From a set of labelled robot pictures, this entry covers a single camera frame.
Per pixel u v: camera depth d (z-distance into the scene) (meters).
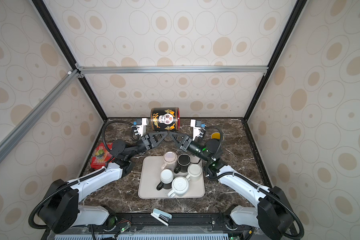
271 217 0.40
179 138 0.62
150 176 0.90
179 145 0.60
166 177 0.80
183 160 0.85
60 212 0.41
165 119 0.59
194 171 0.83
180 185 0.78
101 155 0.94
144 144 0.59
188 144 0.58
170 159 0.84
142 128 0.63
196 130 0.62
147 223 0.75
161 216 0.74
